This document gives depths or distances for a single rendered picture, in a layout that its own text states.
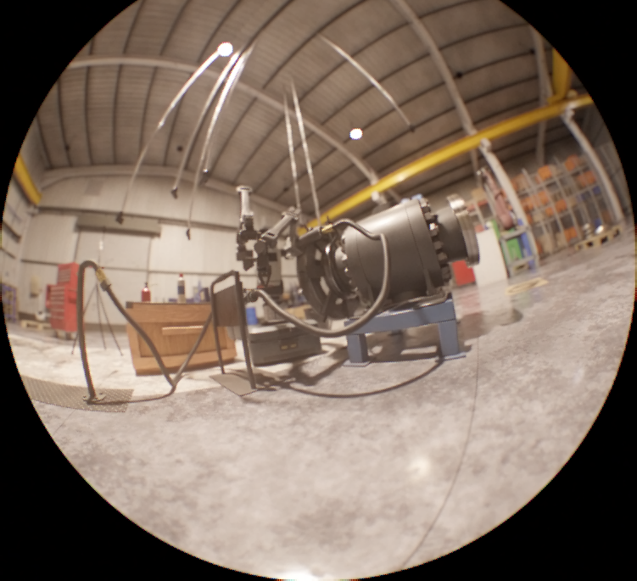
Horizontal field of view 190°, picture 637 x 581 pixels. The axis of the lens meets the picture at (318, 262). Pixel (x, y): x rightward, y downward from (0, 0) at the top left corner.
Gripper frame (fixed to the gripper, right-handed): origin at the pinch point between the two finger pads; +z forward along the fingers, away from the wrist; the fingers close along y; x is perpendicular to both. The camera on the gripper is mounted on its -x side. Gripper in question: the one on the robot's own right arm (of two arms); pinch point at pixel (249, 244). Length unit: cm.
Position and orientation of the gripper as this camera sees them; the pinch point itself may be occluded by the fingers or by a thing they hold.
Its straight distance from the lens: 107.3
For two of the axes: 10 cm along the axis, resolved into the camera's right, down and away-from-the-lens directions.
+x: -2.9, 7.3, 6.2
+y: 8.9, -0.3, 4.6
